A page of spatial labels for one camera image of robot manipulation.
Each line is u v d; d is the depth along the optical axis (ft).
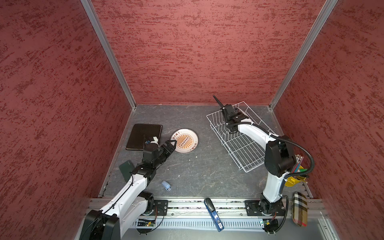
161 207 2.42
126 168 2.87
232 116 2.37
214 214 2.27
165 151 2.43
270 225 2.32
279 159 1.64
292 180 2.45
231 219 2.34
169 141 2.49
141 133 3.26
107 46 2.80
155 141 2.54
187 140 3.28
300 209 2.34
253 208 2.43
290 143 1.55
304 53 2.91
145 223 2.36
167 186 2.55
